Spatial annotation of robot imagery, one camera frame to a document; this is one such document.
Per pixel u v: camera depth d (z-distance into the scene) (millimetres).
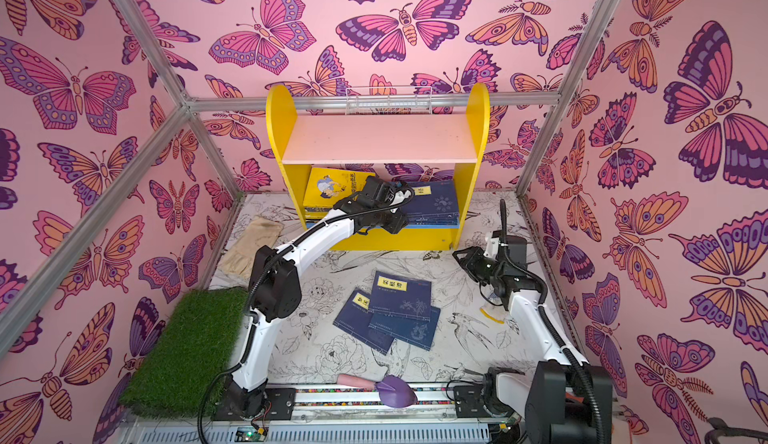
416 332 834
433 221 922
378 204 763
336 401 747
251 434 725
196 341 831
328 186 929
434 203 950
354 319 876
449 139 780
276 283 554
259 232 1092
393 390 744
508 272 641
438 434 700
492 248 772
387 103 922
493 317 874
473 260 743
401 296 901
